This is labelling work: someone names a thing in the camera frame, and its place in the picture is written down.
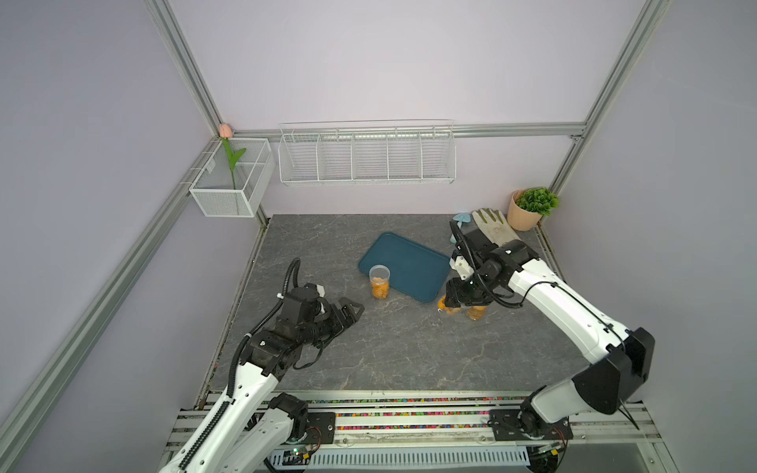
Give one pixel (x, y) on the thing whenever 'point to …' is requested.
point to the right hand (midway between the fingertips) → (455, 300)
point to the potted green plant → (527, 205)
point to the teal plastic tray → (415, 269)
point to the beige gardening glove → (498, 232)
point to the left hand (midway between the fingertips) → (355, 319)
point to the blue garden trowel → (460, 218)
